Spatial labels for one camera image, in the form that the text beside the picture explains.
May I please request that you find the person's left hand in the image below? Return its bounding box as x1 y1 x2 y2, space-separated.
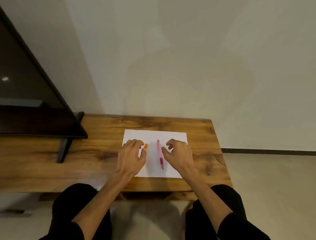
116 139 147 177

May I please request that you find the person's right hand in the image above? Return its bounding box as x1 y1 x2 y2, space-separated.
161 138 196 176

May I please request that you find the pink mechanical pencil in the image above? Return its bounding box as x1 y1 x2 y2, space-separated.
157 139 165 170

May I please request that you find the white paper sheet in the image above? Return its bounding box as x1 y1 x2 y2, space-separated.
122 129 189 179

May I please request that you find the person's right forearm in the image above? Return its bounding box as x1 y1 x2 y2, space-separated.
181 167 234 234

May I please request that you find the person's left forearm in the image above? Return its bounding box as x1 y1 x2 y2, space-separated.
71 172 135 240

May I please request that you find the person's right trouser leg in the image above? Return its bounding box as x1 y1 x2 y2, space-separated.
185 184 247 240

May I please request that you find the person's trouser leg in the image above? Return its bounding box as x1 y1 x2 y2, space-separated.
185 184 247 240
39 183 113 240

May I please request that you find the person's left trouser leg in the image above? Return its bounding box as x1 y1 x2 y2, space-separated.
39 183 113 240

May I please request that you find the black television stand leg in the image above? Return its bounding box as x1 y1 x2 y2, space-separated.
57 111 85 164

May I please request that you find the dark skirting board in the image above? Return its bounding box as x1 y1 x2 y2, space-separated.
221 148 316 157

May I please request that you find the black right shirt sleeve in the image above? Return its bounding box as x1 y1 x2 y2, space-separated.
217 212 272 240

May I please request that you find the black shirt sleeve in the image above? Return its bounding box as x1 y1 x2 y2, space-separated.
38 221 86 240
217 212 272 240

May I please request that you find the black left shirt sleeve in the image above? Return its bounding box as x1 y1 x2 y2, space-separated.
38 221 86 240

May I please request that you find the black flat screen television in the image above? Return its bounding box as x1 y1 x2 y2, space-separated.
0 6 89 139

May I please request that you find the grey metal bar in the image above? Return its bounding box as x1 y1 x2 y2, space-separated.
0 210 33 218

